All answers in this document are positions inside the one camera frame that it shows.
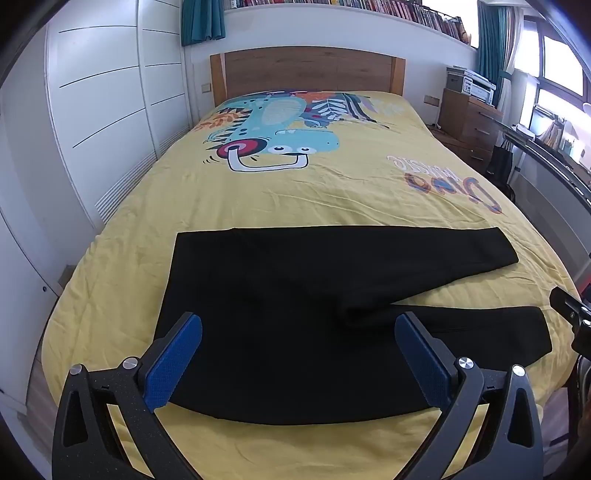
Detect wooden headboard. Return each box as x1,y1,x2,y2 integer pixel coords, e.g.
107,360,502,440
210,46,406,108

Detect yellow printed bedspread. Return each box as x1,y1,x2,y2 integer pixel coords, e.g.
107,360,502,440
41,90,583,480

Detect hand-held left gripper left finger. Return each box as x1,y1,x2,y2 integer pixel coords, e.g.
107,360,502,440
52,312,204,480

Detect teal curtain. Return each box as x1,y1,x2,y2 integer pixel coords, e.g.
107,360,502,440
477,0,520,95
181,0,226,47

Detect wooden dresser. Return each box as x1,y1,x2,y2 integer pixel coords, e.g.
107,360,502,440
438,88,504,174

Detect window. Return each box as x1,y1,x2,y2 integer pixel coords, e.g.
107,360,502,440
517,18,591,167

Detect black pants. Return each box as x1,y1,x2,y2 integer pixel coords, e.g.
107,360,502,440
154,226,553,425

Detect row of books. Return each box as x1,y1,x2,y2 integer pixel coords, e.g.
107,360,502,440
224,0,472,44

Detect white printer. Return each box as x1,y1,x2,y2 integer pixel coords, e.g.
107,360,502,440
445,66,497,104

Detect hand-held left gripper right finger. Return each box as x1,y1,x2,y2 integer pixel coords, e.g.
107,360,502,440
394,312,544,480

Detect black bag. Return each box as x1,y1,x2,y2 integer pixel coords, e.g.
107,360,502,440
486,141,514,183

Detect white wardrobe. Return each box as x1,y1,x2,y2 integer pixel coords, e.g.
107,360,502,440
0,0,192,416

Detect dark desk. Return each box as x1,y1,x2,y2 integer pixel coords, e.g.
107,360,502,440
501,122,591,204

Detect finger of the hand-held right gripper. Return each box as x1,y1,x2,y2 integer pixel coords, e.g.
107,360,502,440
549,287,591,329

